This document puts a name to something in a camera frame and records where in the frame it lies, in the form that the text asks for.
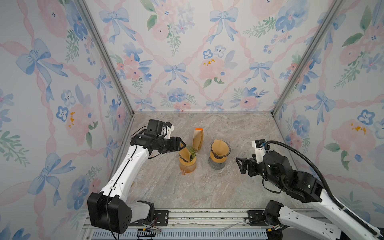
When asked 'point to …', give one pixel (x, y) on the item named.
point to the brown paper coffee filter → (220, 147)
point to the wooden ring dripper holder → (219, 161)
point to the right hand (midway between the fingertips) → (243, 156)
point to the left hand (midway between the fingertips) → (180, 145)
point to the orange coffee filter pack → (198, 139)
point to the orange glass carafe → (187, 169)
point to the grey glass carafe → (215, 165)
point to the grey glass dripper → (218, 156)
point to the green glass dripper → (192, 151)
